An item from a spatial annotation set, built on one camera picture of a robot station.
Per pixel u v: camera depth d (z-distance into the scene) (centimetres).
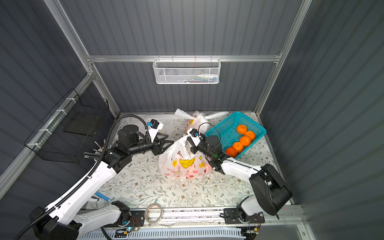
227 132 109
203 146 72
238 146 96
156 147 61
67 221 40
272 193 43
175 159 79
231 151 90
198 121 96
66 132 73
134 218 73
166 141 65
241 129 105
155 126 59
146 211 74
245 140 96
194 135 67
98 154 87
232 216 73
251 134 102
